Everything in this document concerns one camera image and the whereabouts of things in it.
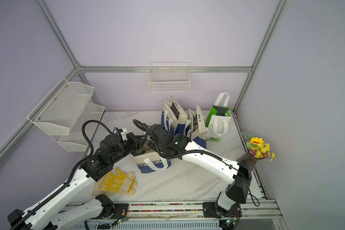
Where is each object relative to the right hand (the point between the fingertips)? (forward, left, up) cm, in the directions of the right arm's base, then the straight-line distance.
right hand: (160, 137), depth 74 cm
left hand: (-3, +6, +5) cm, 8 cm away
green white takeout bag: (+12, -34, -3) cm, 36 cm away
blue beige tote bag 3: (+5, -20, +2) cm, 21 cm away
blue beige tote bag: (-11, +4, -5) cm, 13 cm away
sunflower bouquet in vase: (-8, -49, -2) cm, 50 cm away
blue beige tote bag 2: (+14, -7, 0) cm, 16 cm away
